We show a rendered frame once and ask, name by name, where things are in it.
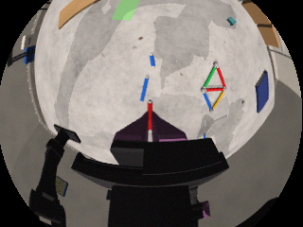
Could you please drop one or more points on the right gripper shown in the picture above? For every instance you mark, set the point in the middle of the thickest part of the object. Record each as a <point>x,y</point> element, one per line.
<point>201,213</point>

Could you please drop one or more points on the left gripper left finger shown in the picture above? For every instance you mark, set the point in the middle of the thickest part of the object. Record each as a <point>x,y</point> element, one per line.
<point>136,130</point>

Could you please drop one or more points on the orange flat rectangular block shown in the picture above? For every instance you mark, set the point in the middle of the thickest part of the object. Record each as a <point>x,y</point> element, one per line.
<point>72,9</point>

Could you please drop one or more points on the small teal block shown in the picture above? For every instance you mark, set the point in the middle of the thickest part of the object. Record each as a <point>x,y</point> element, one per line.
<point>231,21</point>

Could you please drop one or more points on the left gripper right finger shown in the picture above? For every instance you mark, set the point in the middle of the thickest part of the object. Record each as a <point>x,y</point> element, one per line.
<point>164,131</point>

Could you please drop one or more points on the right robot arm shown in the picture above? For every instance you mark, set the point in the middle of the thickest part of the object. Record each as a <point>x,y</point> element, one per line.
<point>193,197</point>

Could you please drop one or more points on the blue flat rectangular block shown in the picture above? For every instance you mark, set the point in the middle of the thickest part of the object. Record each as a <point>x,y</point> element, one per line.
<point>262,91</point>

